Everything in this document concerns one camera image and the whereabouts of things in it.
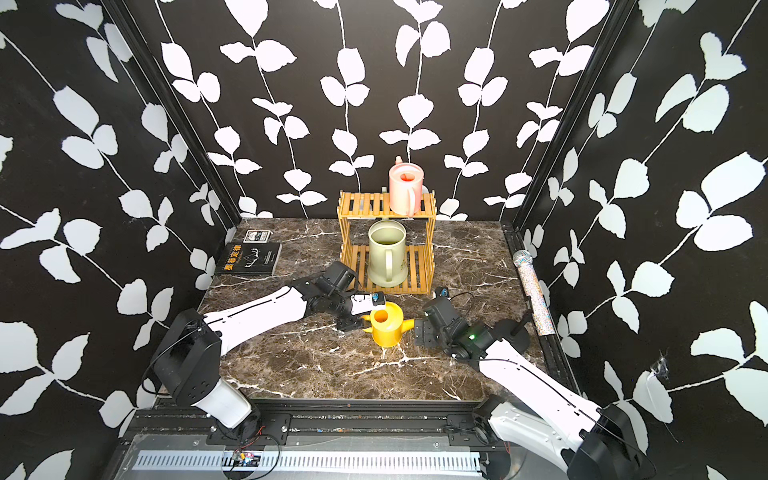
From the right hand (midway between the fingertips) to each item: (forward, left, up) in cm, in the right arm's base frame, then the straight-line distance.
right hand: (429, 321), depth 81 cm
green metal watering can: (+13, +12, +8) cm, 19 cm away
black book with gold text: (+29, +63, -9) cm, 70 cm away
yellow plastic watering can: (-1, +12, -1) cm, 12 cm away
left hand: (+5, +18, -1) cm, 18 cm away
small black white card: (+40, +64, -9) cm, 76 cm away
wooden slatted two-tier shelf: (+30, +1, -9) cm, 31 cm away
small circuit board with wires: (-31, +46, -11) cm, 56 cm away
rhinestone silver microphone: (+6, -27, +10) cm, 29 cm away
